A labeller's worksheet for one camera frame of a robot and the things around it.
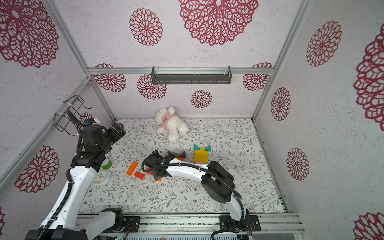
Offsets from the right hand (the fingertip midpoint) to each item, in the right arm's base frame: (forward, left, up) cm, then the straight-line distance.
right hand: (159, 170), depth 86 cm
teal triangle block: (+20, -21, -6) cm, 29 cm away
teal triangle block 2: (+20, -30, -7) cm, 36 cm away
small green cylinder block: (+13, -8, -5) cm, 17 cm away
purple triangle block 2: (+13, -13, -5) cm, 19 cm away
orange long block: (+3, +19, -6) cm, 20 cm away
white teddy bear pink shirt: (+34, -3, +1) cm, 35 cm away
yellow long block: (+11, -25, -7) cm, 28 cm away
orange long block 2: (-4, 0, -6) cm, 7 cm away
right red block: (+1, +7, -6) cm, 10 cm away
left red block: (-1, +13, -6) cm, 14 cm away
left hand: (+10, +18, +23) cm, 32 cm away
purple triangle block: (+13, -4, -6) cm, 15 cm away
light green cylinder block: (+18, -26, -5) cm, 32 cm away
